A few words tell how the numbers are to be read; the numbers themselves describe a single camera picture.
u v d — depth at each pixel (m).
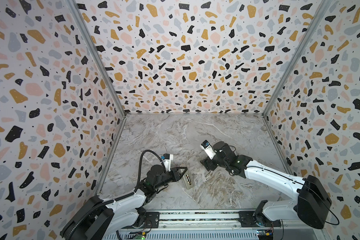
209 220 0.76
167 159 0.76
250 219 0.74
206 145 0.72
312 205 0.40
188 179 0.79
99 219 0.42
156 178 0.65
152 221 0.73
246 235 0.78
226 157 0.62
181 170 0.78
